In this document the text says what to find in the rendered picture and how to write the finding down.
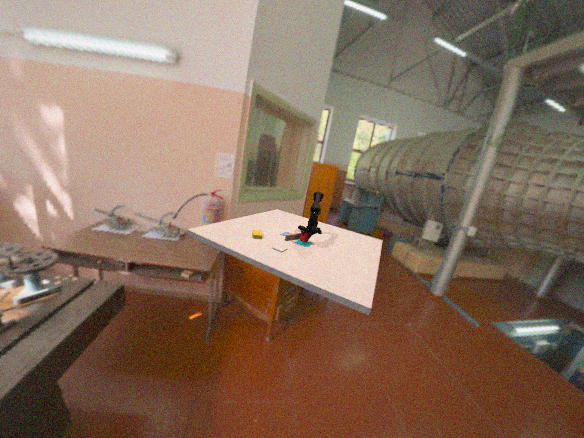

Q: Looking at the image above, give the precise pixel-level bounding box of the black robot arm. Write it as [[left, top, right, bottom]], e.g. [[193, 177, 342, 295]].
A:
[[309, 192, 324, 234]]

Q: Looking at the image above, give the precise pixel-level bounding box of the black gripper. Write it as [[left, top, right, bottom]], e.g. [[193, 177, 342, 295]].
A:
[[298, 220, 322, 240]]

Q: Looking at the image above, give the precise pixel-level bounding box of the cream flat square block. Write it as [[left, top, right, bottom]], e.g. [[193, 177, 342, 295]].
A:
[[272, 245, 288, 253]]

